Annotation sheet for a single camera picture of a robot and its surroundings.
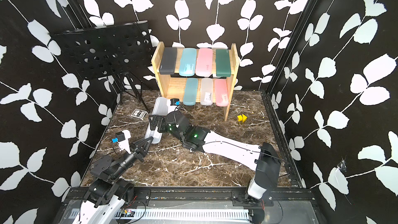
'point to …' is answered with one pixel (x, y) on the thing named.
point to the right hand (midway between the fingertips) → (154, 116)
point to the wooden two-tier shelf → (172, 86)
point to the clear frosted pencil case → (161, 106)
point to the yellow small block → (242, 117)
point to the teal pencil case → (190, 91)
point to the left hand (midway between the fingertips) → (152, 137)
